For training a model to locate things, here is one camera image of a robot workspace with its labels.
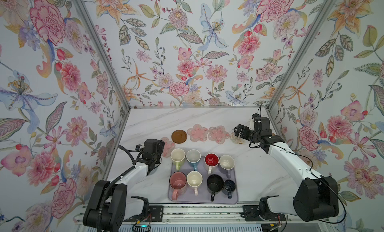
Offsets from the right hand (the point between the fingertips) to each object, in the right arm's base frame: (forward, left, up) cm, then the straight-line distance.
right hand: (240, 130), depth 87 cm
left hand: (-7, +44, -8) cm, 45 cm away
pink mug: (-27, +35, -14) cm, 46 cm away
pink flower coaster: (-4, +43, -15) cm, 46 cm away
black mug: (-27, +15, -15) cm, 34 cm away
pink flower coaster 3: (+8, +10, -16) cm, 21 cm away
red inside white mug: (-13, +16, -14) cm, 25 cm away
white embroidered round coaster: (+4, -2, -15) cm, 16 cm away
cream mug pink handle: (-24, +26, -15) cm, 39 cm away
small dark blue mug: (-27, +7, -15) cm, 32 cm away
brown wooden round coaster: (+5, +38, -16) cm, 41 cm away
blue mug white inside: (-13, +27, -13) cm, 32 cm away
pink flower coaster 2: (+9, +25, -17) cm, 31 cm away
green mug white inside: (-12, +36, -12) cm, 40 cm away
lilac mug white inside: (-14, +7, -15) cm, 22 cm away
